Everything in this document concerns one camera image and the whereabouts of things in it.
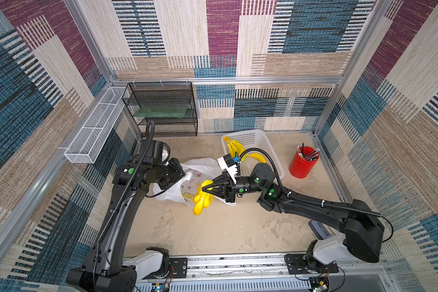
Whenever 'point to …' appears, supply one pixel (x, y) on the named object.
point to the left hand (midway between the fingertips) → (187, 172)
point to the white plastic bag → (196, 171)
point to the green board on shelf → (177, 111)
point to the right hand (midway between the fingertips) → (205, 189)
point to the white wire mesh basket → (86, 146)
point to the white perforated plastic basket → (255, 141)
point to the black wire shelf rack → (163, 93)
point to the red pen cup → (300, 167)
